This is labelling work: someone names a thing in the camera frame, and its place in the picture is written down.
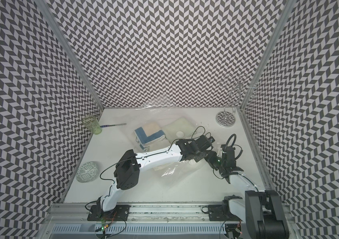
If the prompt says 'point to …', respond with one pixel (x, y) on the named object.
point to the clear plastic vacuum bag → (162, 114)
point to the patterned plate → (86, 172)
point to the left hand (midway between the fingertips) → (198, 150)
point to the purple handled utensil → (102, 126)
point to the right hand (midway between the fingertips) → (203, 157)
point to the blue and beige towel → (152, 133)
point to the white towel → (181, 171)
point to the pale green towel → (178, 129)
